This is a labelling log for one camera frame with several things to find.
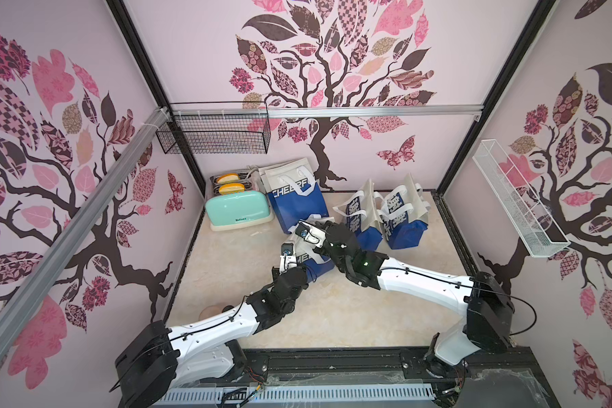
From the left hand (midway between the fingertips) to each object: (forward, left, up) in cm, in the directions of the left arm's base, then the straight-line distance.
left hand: (294, 261), depth 81 cm
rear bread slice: (+35, +28, +5) cm, 46 cm away
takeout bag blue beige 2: (+13, -24, +6) cm, 28 cm away
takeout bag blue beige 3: (+17, -40, +3) cm, 43 cm away
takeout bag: (+29, +1, +3) cm, 29 cm away
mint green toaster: (+25, +23, -3) cm, 34 cm away
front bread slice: (+29, +25, +6) cm, 39 cm away
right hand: (+8, -9, +11) cm, 16 cm away
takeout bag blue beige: (-1, -7, 0) cm, 7 cm away
